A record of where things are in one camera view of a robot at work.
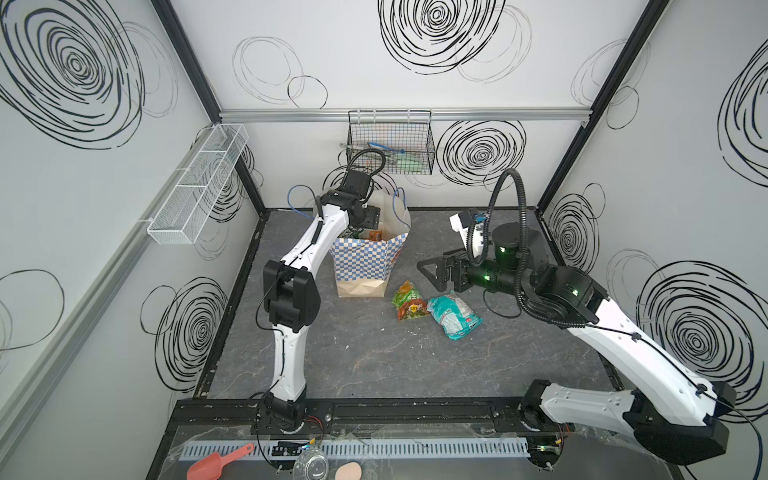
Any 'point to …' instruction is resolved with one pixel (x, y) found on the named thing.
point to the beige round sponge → (349, 471)
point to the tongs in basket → (374, 146)
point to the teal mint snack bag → (454, 315)
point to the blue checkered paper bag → (363, 266)
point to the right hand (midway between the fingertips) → (428, 261)
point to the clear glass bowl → (311, 465)
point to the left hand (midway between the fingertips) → (366, 216)
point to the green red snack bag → (409, 302)
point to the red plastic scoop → (210, 466)
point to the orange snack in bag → (376, 235)
